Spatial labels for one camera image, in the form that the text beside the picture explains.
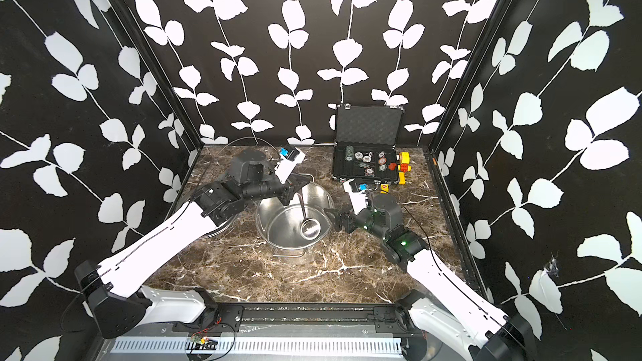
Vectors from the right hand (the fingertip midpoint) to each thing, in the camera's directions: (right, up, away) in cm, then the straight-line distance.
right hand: (332, 201), depth 73 cm
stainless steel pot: (-16, -14, +23) cm, 32 cm away
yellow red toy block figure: (+33, +13, +37) cm, 51 cm away
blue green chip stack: (+9, +17, +41) cm, 45 cm away
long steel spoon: (-7, -10, +8) cm, 15 cm away
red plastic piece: (+28, +11, +38) cm, 48 cm away
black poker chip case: (+17, +22, +43) cm, 51 cm away
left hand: (-7, +8, -5) cm, 12 cm away
